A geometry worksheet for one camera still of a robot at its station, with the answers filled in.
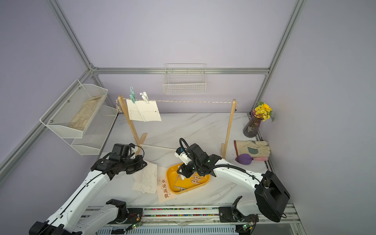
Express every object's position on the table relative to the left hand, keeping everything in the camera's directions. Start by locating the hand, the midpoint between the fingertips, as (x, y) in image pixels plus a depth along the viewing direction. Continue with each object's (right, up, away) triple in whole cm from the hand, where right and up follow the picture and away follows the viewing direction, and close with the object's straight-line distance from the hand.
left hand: (146, 166), depth 79 cm
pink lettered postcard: (+10, -16, +1) cm, 19 cm away
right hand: (+19, -3, 0) cm, 19 cm away
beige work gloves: (+69, +6, +19) cm, 72 cm away
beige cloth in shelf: (-35, +27, -1) cm, 44 cm away
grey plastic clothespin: (+19, -14, +3) cm, 23 cm away
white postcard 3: (+3, -7, -4) cm, 8 cm away
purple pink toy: (+60, +1, +14) cm, 61 cm away
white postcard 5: (-5, -13, +3) cm, 14 cm away
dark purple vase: (+66, +20, +21) cm, 72 cm away
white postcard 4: (+7, -8, +7) cm, 12 cm away
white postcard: (-4, +29, -6) cm, 29 cm away
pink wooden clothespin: (+18, -4, -3) cm, 19 cm away
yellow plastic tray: (+17, -12, +5) cm, 21 cm away
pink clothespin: (+28, -9, +7) cm, 30 cm away
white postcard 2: (+1, -1, +4) cm, 4 cm away
